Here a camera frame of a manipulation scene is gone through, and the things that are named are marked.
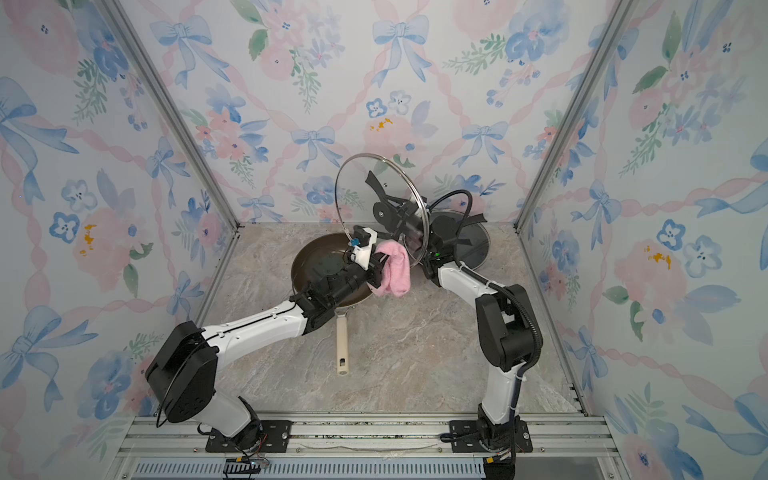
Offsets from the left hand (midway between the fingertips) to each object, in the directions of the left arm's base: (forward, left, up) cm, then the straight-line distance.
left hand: (387, 244), depth 76 cm
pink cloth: (-7, -2, -3) cm, 8 cm away
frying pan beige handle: (-20, +12, -19) cm, 30 cm away
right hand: (+7, +2, +9) cm, 12 cm away
